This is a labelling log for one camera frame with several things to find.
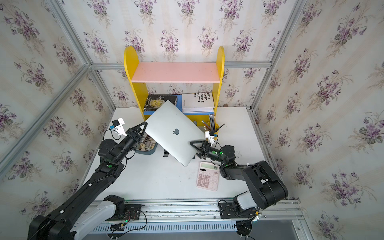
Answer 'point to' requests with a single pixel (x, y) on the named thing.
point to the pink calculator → (208, 175)
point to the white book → (198, 103)
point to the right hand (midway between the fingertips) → (192, 148)
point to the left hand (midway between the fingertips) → (150, 125)
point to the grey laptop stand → (166, 153)
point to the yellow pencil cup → (216, 127)
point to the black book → (152, 102)
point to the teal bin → (147, 145)
